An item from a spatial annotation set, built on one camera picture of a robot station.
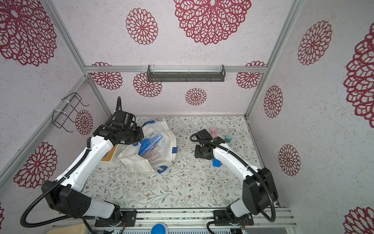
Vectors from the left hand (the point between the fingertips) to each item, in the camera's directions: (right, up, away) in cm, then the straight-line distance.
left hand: (144, 137), depth 79 cm
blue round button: (+9, -44, -9) cm, 45 cm away
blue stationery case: (+42, -17, +14) cm, 47 cm away
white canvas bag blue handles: (+2, -11, +18) cm, 21 cm away
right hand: (+30, -9, +6) cm, 32 cm away
